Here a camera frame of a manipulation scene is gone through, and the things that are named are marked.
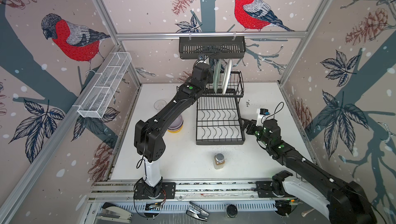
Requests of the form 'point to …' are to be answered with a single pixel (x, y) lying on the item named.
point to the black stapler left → (111, 213)
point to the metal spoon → (303, 213)
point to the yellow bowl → (175, 131)
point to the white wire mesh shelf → (100, 95)
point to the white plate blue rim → (227, 77)
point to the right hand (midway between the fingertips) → (244, 121)
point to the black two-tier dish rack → (218, 110)
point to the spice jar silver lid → (219, 158)
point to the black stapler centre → (197, 212)
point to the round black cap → (232, 210)
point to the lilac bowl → (177, 123)
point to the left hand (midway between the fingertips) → (207, 68)
